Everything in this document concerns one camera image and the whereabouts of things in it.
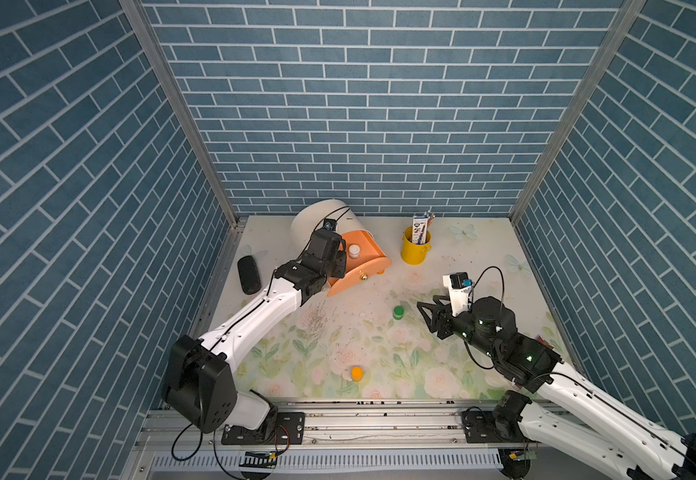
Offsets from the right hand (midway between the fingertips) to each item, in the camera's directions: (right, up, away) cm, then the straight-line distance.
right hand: (429, 302), depth 73 cm
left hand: (-22, +11, +11) cm, 27 cm away
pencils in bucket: (+6, +24, +26) cm, 36 cm away
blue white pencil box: (+3, +19, +26) cm, 33 cm away
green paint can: (-5, -7, +21) cm, 23 cm away
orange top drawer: (-14, +10, +6) cm, 18 cm away
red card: (+38, -15, +15) cm, 43 cm away
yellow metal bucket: (+2, +11, +31) cm, 33 cm away
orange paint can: (-18, -21, +8) cm, 29 cm away
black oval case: (-58, +3, +34) cm, 67 cm away
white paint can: (-19, +12, +12) cm, 25 cm away
